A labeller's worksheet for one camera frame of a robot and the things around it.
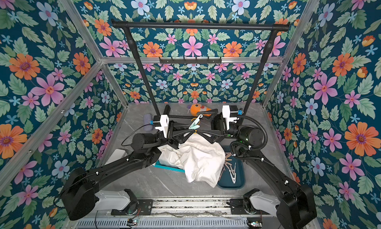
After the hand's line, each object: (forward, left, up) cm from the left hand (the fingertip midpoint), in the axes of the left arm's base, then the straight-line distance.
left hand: (192, 131), depth 51 cm
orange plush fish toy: (+44, -3, -35) cm, 56 cm away
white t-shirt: (+2, -3, -29) cm, 29 cm away
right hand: (+3, -4, +2) cm, 5 cm away
